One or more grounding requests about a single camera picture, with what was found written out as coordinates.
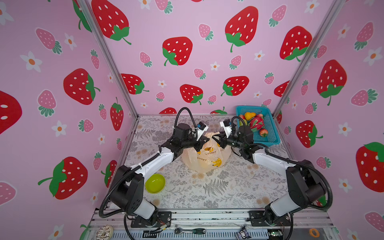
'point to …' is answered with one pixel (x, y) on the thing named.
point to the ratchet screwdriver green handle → (195, 231)
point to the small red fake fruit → (242, 116)
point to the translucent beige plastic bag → (212, 156)
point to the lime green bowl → (155, 183)
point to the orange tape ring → (314, 232)
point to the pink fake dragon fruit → (256, 123)
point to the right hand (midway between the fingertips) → (211, 134)
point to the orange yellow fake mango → (249, 115)
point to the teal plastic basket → (273, 137)
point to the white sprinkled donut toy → (105, 232)
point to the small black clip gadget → (243, 234)
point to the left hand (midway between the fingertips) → (208, 138)
